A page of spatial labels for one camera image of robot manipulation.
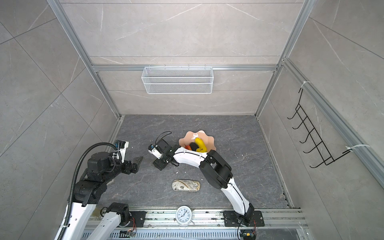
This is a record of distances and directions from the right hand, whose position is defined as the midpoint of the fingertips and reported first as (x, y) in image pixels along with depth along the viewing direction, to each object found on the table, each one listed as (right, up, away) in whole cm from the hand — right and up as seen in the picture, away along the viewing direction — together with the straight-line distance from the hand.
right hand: (159, 160), depth 92 cm
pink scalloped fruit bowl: (+32, +12, +9) cm, 35 cm away
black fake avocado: (+21, +8, +6) cm, 24 cm away
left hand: (-8, +9, -21) cm, 24 cm away
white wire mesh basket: (+10, +54, +9) cm, 55 cm away
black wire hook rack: (+77, +19, -24) cm, 83 cm away
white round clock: (+17, -22, -20) cm, 35 cm away
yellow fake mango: (+27, +8, +4) cm, 29 cm away
